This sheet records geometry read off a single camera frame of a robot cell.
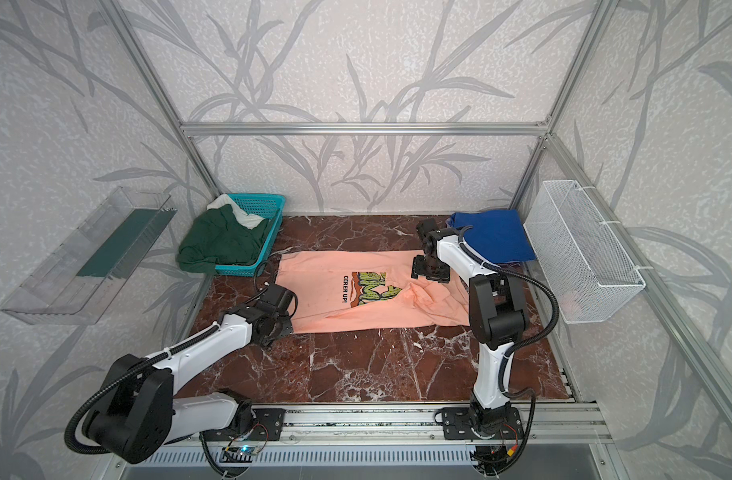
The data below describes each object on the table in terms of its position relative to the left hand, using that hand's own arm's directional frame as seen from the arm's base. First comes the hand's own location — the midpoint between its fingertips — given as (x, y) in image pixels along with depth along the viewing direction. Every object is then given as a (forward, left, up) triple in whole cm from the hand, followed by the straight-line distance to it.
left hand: (287, 319), depth 89 cm
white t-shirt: (+43, +26, -3) cm, 50 cm away
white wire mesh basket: (-4, -72, +32) cm, 79 cm away
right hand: (+17, -43, +3) cm, 46 cm away
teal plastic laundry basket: (+45, +18, +2) cm, 49 cm away
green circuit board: (-33, +6, -5) cm, 34 cm away
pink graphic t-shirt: (+12, -19, -3) cm, 23 cm away
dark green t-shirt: (+30, +31, +1) cm, 43 cm away
